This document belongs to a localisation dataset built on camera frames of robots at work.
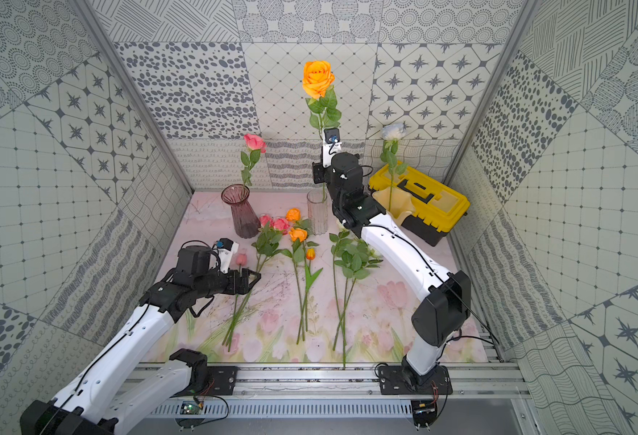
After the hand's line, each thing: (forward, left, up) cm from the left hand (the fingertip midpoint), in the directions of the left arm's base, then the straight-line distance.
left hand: (247, 269), depth 78 cm
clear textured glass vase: (+26, -19, -2) cm, 33 cm away
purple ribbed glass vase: (+23, +7, -7) cm, 25 cm away
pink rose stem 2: (+25, 0, -13) cm, 28 cm away
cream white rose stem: (+13, -30, -16) cm, 37 cm away
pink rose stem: (+36, +1, +18) cm, 40 cm away
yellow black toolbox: (+25, -61, 0) cm, 66 cm away
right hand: (+23, -22, +25) cm, 41 cm away
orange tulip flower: (+7, -17, -17) cm, 25 cm away
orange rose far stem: (+32, -9, -12) cm, 35 cm away
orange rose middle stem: (+21, -12, -12) cm, 27 cm away
